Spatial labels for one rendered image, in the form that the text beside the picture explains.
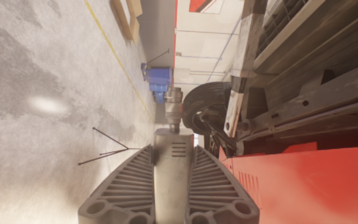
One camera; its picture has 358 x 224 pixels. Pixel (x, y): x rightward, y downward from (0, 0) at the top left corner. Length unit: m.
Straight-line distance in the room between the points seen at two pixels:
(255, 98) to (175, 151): 1.07
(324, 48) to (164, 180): 0.89
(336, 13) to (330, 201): 0.64
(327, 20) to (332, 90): 0.32
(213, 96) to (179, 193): 1.23
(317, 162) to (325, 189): 0.08
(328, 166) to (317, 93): 0.23
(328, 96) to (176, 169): 0.56
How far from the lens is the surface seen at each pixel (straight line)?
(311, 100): 0.66
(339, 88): 0.62
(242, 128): 0.90
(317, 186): 0.66
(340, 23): 0.88
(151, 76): 5.91
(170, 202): 0.19
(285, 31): 0.83
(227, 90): 1.24
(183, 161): 0.17
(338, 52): 0.89
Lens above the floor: 1.14
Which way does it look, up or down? 3 degrees up
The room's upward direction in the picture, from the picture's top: 92 degrees clockwise
